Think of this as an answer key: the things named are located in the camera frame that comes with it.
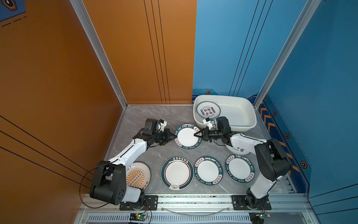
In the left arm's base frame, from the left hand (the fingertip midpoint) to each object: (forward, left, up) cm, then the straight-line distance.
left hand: (177, 135), depth 83 cm
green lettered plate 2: (-15, -19, -15) cm, 29 cm away
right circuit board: (-38, -44, -14) cm, 59 cm away
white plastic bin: (+34, -51, -13) cm, 63 cm away
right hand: (+1, -10, -2) cm, 10 cm away
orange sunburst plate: (-19, +23, -15) cm, 33 cm away
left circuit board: (-39, +19, -16) cm, 46 cm away
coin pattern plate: (-3, -40, -13) cm, 42 cm away
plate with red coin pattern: (+33, -24, -11) cm, 42 cm away
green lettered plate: (-2, -5, -2) cm, 6 cm away
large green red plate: (-17, 0, -15) cm, 23 cm away
